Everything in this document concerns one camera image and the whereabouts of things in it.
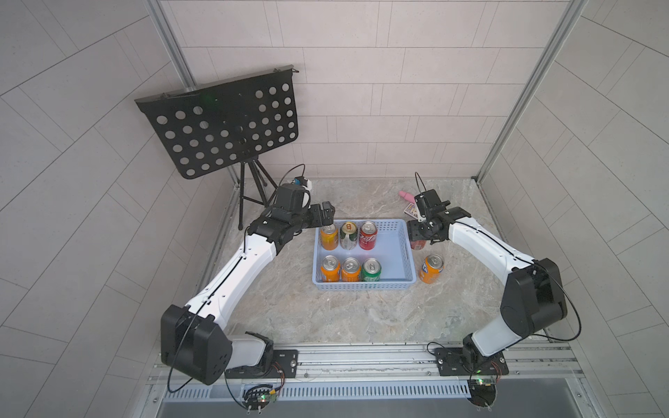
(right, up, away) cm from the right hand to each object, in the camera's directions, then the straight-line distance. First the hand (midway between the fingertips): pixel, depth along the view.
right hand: (415, 229), depth 90 cm
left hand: (-30, +8, -10) cm, 33 cm away
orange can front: (-23, -11, -11) cm, 27 cm away
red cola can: (-17, -2, -1) cm, 17 cm away
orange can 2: (-29, -11, -10) cm, 33 cm away
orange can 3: (+2, -11, -9) cm, 15 cm away
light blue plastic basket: (-7, -9, +4) cm, 12 cm away
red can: (+1, -5, -1) cm, 5 cm away
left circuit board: (-48, -42, -21) cm, 67 cm away
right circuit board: (+13, -42, -20) cm, 48 cm away
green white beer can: (-23, -2, -3) cm, 24 cm away
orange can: (-30, -3, -1) cm, 30 cm away
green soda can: (-17, -11, -11) cm, 23 cm away
